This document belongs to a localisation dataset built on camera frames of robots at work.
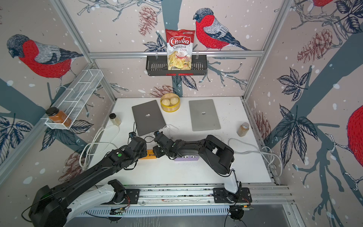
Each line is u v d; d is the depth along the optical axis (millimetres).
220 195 728
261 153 878
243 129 922
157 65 947
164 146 696
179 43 849
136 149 632
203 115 1074
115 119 983
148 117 1074
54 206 384
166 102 1102
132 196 732
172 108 1102
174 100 1111
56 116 603
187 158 853
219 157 490
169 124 1035
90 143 895
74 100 778
